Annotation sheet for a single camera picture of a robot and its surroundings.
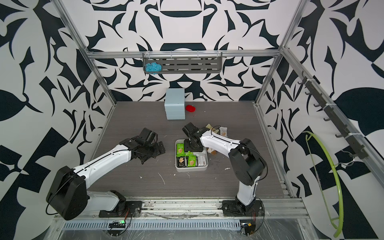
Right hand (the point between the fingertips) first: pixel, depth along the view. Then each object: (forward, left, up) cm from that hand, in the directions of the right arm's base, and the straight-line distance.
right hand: (187, 146), depth 91 cm
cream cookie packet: (+18, -14, -4) cm, 23 cm away
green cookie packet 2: (-3, -1, -4) cm, 5 cm away
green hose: (-7, -57, +20) cm, 61 cm away
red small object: (+34, -2, -4) cm, 34 cm away
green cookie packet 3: (-8, -3, -2) cm, 9 cm away
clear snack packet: (-8, -8, -2) cm, 11 cm away
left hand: (-3, +17, +3) cm, 17 cm away
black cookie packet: (-9, +3, -2) cm, 9 cm away
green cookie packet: (-1, +4, -2) cm, 5 cm away
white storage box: (-13, -1, -1) cm, 13 cm away
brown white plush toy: (-2, -15, -3) cm, 15 cm away
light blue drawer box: (+25, +8, +11) cm, 28 cm away
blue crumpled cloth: (+37, +20, +29) cm, 51 cm away
